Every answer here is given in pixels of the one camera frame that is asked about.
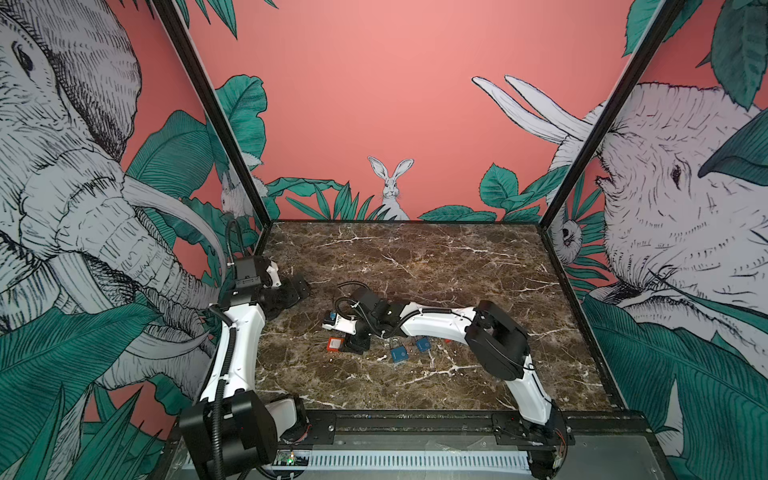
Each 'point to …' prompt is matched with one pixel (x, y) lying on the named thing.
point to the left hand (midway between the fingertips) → (297, 288)
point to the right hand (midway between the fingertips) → (338, 335)
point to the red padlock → (334, 344)
